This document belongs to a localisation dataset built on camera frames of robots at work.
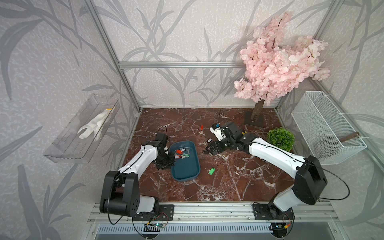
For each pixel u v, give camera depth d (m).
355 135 0.60
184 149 0.96
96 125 0.64
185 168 0.89
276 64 0.64
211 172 0.87
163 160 0.72
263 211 0.74
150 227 0.72
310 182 0.43
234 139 0.63
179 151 0.96
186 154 0.94
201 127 1.08
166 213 0.73
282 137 0.86
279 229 0.73
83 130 0.66
